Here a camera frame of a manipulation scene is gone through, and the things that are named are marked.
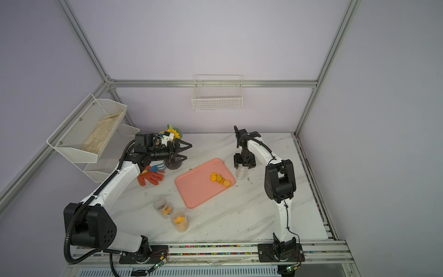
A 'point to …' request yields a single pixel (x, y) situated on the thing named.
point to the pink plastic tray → (195, 186)
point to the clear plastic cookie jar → (241, 172)
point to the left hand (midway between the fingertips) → (188, 153)
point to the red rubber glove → (153, 178)
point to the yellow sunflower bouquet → (177, 133)
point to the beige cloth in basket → (94, 142)
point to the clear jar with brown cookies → (161, 205)
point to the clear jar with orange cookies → (180, 221)
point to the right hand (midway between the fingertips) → (238, 167)
